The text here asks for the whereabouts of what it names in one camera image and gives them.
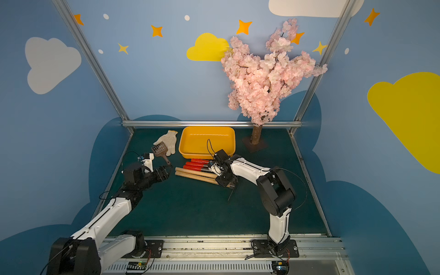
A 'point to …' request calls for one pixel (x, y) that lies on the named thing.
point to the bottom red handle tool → (197, 168)
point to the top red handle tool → (200, 161)
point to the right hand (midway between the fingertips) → (225, 178)
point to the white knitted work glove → (169, 140)
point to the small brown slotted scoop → (160, 149)
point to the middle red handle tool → (192, 163)
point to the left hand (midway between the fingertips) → (168, 165)
